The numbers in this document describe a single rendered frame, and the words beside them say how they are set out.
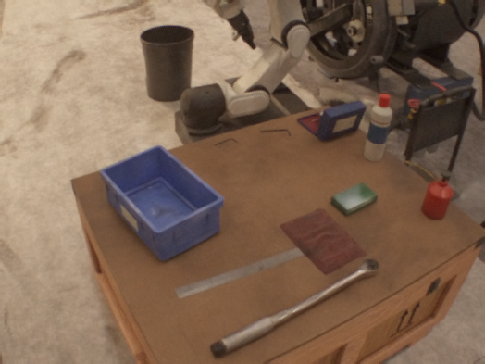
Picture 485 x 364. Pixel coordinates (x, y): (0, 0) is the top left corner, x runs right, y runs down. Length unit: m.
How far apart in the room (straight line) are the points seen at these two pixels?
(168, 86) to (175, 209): 1.49
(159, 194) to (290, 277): 0.45
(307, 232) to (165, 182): 0.43
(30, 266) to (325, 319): 1.22
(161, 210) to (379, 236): 0.59
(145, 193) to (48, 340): 0.65
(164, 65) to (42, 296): 1.45
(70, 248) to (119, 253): 0.74
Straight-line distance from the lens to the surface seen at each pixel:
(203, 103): 2.15
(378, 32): 2.33
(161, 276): 1.19
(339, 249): 1.26
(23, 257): 2.01
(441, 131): 2.12
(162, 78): 2.75
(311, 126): 1.73
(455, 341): 1.80
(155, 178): 1.44
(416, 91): 2.68
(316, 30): 2.65
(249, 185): 1.44
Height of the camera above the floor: 1.37
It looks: 37 degrees down
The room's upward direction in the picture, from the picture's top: 4 degrees clockwise
